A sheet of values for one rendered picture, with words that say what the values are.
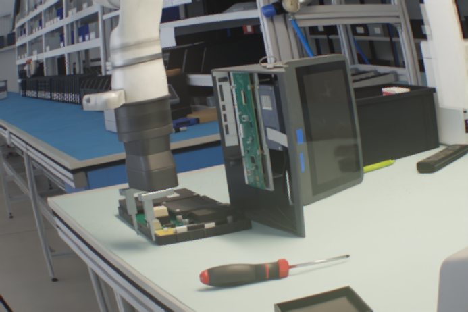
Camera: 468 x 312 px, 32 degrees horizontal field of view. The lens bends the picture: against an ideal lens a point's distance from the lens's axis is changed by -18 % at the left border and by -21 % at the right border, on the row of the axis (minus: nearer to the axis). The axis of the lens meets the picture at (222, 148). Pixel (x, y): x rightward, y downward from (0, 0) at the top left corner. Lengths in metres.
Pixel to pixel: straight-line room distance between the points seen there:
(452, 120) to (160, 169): 0.66
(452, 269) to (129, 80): 0.82
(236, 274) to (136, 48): 0.35
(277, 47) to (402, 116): 1.31
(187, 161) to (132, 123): 1.69
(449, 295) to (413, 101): 1.21
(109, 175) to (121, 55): 1.63
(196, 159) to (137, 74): 1.71
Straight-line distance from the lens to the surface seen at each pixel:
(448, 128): 1.72
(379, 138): 1.64
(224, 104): 1.40
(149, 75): 1.23
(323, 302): 0.91
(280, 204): 1.42
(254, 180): 1.36
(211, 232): 1.30
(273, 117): 1.28
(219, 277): 1.02
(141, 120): 1.23
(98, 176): 2.84
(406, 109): 1.67
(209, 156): 2.94
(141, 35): 1.23
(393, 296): 0.88
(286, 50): 2.93
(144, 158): 1.24
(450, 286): 0.49
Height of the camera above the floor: 1.29
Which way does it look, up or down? 8 degrees down
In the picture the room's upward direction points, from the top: 8 degrees counter-clockwise
